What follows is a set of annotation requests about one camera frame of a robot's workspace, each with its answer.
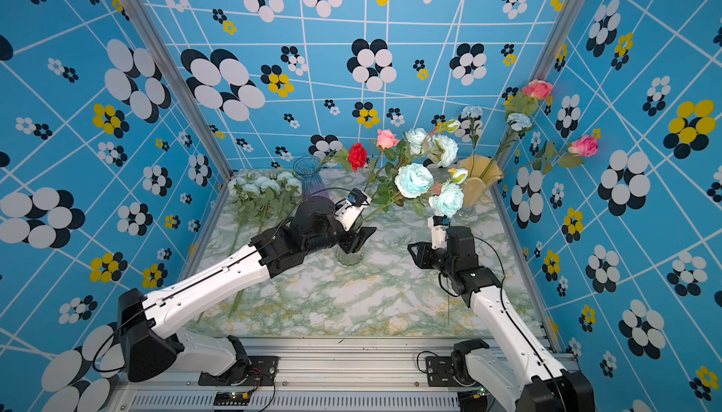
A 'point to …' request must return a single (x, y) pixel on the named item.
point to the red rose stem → (354, 156)
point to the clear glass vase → (352, 259)
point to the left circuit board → (231, 399)
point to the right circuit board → (473, 401)
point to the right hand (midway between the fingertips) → (417, 245)
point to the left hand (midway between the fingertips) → (371, 217)
